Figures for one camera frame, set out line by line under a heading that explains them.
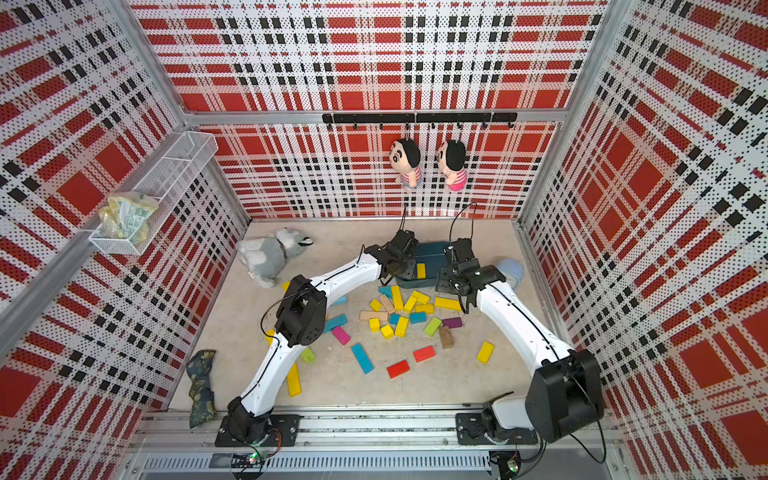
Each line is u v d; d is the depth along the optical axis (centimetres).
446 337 88
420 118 88
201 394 77
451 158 95
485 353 86
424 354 87
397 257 80
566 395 40
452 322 94
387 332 88
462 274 63
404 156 91
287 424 75
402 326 91
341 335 90
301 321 60
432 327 91
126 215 63
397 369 85
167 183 80
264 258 98
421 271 101
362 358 87
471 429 73
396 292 99
